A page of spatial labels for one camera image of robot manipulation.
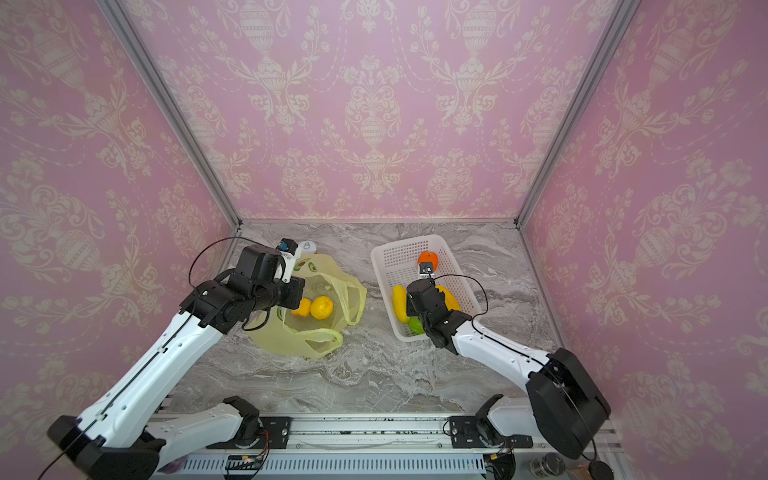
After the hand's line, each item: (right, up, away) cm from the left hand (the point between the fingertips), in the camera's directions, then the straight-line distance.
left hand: (304, 286), depth 73 cm
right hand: (+29, -3, +13) cm, 32 cm away
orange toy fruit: (+35, +6, +29) cm, 46 cm away
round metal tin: (+55, -35, -12) cm, 66 cm away
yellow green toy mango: (+24, -7, +18) cm, 31 cm away
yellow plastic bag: (+10, -4, +6) cm, 12 cm away
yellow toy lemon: (0, -9, +17) cm, 19 cm away
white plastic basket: (+24, +4, +33) cm, 40 cm away
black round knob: (+65, -37, -11) cm, 76 cm away
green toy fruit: (+28, -13, +13) cm, 34 cm away
